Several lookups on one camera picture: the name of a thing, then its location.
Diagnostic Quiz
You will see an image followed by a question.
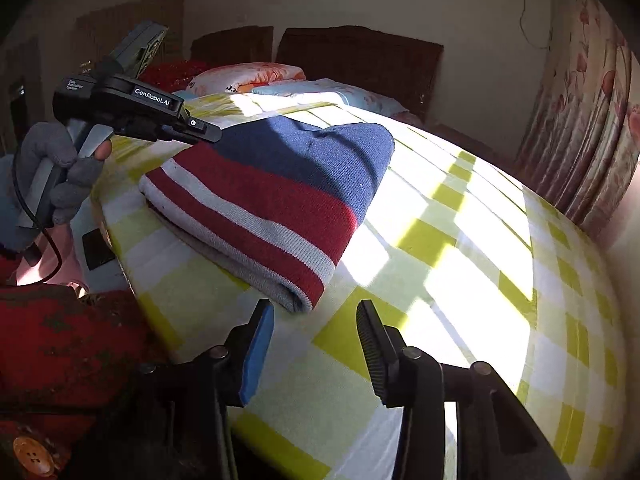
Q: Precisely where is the red white striped sweater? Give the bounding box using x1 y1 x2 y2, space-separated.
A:
139 116 395 313

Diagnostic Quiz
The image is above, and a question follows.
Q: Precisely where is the grey gloved left hand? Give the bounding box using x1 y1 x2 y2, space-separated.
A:
1 122 112 252

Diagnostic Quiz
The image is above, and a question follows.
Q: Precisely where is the red blanket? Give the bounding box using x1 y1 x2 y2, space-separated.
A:
138 60 210 93

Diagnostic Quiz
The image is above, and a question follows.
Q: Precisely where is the orange floral folded quilt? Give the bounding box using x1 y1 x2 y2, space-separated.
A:
186 62 306 96

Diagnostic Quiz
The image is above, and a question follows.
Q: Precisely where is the red patterned jacket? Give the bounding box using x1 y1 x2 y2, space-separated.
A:
0 244 172 480

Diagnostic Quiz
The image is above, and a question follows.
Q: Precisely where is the yellow green checked bed sheet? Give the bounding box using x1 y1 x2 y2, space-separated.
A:
93 93 626 479

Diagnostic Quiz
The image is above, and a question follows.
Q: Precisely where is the light blue floral folded quilt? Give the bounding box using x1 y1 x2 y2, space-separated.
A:
250 78 409 117

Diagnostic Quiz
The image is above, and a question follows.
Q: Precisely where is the dark brown wooden headboard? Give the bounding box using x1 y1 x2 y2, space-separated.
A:
190 25 444 120

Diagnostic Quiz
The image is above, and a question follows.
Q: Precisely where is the pink floral curtain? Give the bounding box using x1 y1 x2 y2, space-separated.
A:
515 0 639 238

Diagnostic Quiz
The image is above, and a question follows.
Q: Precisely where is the black cable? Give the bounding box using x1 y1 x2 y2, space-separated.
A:
10 129 65 287

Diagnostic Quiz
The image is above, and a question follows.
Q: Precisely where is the air conditioner cord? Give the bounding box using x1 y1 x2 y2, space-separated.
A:
517 0 551 51

